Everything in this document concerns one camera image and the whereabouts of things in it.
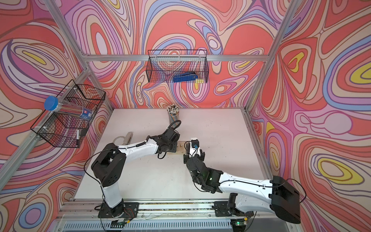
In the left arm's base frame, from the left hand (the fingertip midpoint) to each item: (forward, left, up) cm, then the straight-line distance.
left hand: (174, 148), depth 94 cm
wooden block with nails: (0, -5, +2) cm, 5 cm away
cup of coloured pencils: (+19, +1, +14) cm, 24 cm away
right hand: (-9, -10, +17) cm, 21 cm away
